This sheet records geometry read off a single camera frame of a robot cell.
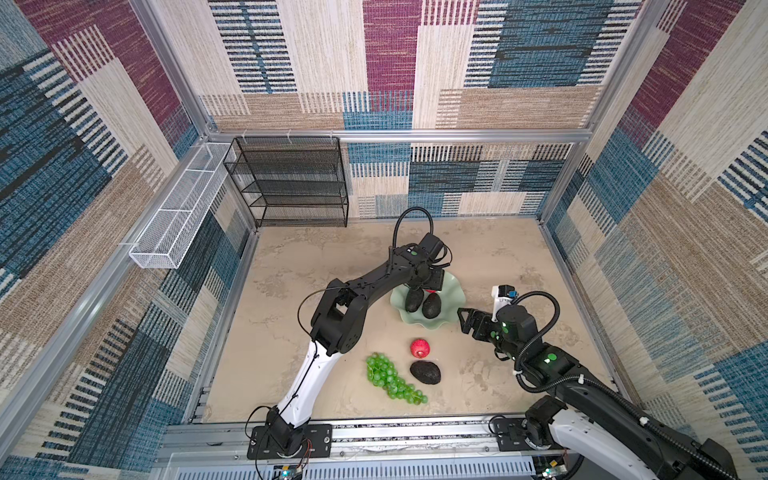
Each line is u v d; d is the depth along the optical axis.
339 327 0.59
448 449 0.73
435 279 0.88
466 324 0.74
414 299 0.94
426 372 0.80
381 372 0.80
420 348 0.84
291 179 1.11
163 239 0.71
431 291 0.96
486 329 0.71
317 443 0.73
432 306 0.91
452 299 0.96
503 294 0.72
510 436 0.73
